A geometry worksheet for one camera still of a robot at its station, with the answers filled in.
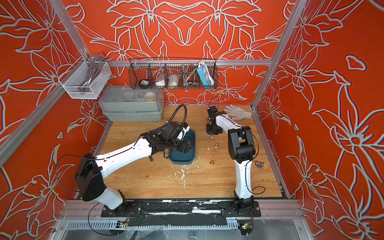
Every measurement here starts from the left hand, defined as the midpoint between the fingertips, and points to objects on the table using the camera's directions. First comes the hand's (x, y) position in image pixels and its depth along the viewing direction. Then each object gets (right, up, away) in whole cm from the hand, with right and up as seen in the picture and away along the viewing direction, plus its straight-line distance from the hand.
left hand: (190, 143), depth 79 cm
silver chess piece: (+16, +2, +21) cm, 26 cm away
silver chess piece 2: (+17, -4, +16) cm, 24 cm away
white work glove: (+37, +18, +34) cm, 53 cm away
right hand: (+13, +4, +22) cm, 26 cm away
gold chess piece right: (+13, -13, +8) cm, 21 cm away
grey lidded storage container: (-42, +24, +19) cm, 52 cm away
